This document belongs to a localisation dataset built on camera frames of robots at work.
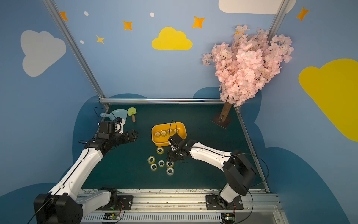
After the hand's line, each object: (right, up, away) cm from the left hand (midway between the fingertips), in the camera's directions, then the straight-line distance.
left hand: (132, 133), depth 82 cm
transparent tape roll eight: (+12, -22, +5) cm, 26 cm away
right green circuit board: (+55, -44, -9) cm, 71 cm away
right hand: (+23, -15, +3) cm, 28 cm away
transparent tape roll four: (+25, 0, +22) cm, 34 cm away
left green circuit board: (-7, -43, -10) cm, 45 cm away
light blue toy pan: (-20, +13, +33) cm, 41 cm away
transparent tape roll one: (+12, -3, +20) cm, 23 cm away
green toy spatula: (-13, +15, +37) cm, 42 cm away
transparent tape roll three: (+21, -1, +22) cm, 30 cm away
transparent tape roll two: (+16, -2, +20) cm, 26 cm away
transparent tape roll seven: (+16, -20, +6) cm, 27 cm away
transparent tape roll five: (+15, -13, +11) cm, 23 cm away
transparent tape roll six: (+9, -19, +9) cm, 23 cm away
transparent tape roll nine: (+22, -24, +2) cm, 33 cm away
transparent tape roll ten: (+22, -22, +6) cm, 31 cm away
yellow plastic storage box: (+17, -7, +16) cm, 25 cm away
